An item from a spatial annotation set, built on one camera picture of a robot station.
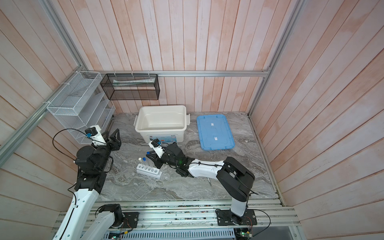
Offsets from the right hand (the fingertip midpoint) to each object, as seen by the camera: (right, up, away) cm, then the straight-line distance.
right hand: (148, 154), depth 78 cm
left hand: (-14, +12, -7) cm, 20 cm away
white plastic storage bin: (+4, +18, +36) cm, 41 cm away
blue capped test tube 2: (-3, -6, +4) cm, 7 cm away
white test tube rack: (-2, -11, +8) cm, 14 cm away
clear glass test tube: (-5, -3, 0) cm, 5 cm away
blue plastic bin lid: (+42, +11, +33) cm, 54 cm away
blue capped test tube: (0, -4, +2) cm, 4 cm away
